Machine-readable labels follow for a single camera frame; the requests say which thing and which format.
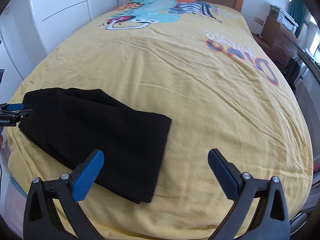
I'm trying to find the black pants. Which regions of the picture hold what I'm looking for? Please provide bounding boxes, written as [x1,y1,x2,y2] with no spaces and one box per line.
[19,88,171,203]

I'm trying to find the yellow cartoon bed cover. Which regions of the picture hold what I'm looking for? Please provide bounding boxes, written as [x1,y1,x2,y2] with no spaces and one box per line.
[6,0,313,239]

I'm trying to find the white desk shelf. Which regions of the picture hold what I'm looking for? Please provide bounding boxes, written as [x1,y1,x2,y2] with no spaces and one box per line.
[269,5,298,34]

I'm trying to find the pink mattress sheet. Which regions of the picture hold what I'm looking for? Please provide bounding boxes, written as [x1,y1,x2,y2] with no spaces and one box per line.
[3,177,27,239]

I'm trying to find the white wardrobe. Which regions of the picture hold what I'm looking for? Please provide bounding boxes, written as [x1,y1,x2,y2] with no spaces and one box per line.
[1,0,129,102]

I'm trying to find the brown wooden dresser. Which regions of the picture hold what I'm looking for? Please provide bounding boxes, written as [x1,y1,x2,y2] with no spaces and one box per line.
[252,16,298,71]

